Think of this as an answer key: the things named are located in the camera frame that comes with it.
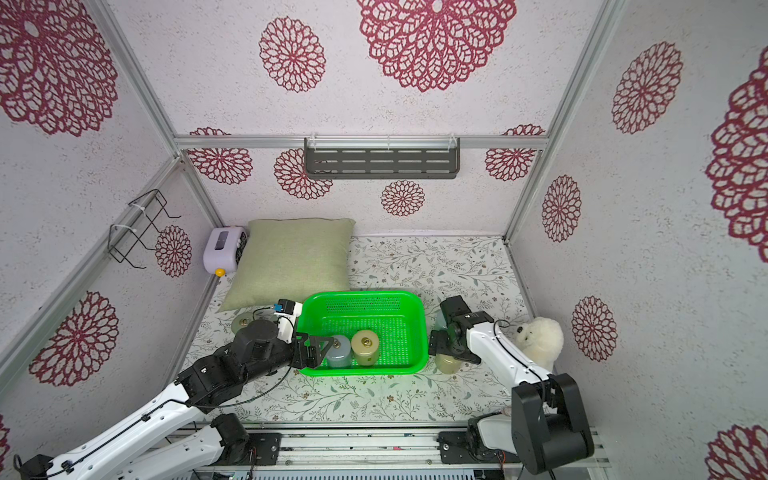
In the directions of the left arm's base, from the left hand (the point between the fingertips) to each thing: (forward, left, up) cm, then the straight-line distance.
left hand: (320, 341), depth 72 cm
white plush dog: (0, -53, 0) cm, 53 cm away
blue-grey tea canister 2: (+12, -32, -13) cm, 37 cm away
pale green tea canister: (+11, +26, -10) cm, 30 cm away
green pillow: (+32, +17, -8) cm, 37 cm away
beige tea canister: (+3, -10, -10) cm, 15 cm away
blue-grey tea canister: (+2, -3, -11) cm, 12 cm away
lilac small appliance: (+40, +42, -11) cm, 58 cm away
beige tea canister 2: (-1, -33, -14) cm, 36 cm away
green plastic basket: (+16, -20, -19) cm, 32 cm away
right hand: (+5, -34, -15) cm, 37 cm away
